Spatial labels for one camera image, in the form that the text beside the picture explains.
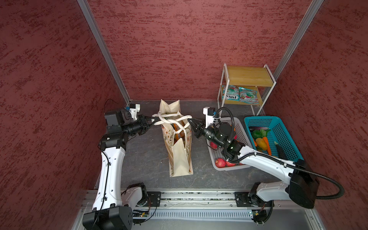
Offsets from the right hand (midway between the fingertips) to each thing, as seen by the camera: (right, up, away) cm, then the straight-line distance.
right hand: (188, 121), depth 68 cm
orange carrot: (+53, -20, +23) cm, 61 cm away
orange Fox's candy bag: (-3, -6, -2) cm, 7 cm away
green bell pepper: (+47, -10, +26) cm, 55 cm away
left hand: (-15, -1, 0) cm, 15 cm away
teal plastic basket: (+63, -11, +29) cm, 70 cm away
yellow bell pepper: (+48, -15, +23) cm, 55 cm away
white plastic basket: (+35, -13, +24) cm, 44 cm away
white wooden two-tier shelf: (+47, +26, +41) cm, 67 cm away
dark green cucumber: (+60, -22, +21) cm, 68 cm away
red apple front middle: (+24, -27, +15) cm, 39 cm away
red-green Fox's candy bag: (+43, +16, +30) cm, 54 cm away
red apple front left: (+19, -25, +13) cm, 34 cm away
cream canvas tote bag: (-4, -18, +4) cm, 19 cm away
